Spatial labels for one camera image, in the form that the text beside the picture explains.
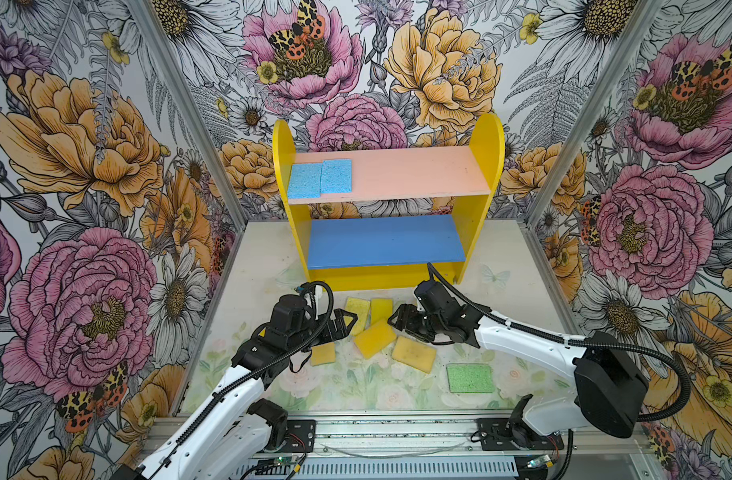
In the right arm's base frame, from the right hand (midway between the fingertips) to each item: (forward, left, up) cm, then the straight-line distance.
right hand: (397, 334), depth 81 cm
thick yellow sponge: (+3, +7, -9) cm, 12 cm away
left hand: (-1, +14, +5) cm, 15 cm away
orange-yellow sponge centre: (-3, -5, -7) cm, 9 cm away
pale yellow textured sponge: (+13, +10, -9) cm, 19 cm away
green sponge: (-9, -19, -8) cm, 23 cm away
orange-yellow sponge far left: (-1, +21, -8) cm, 23 cm away
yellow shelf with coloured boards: (+56, -9, -7) cm, 58 cm away
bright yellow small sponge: (+13, +4, -9) cm, 16 cm away
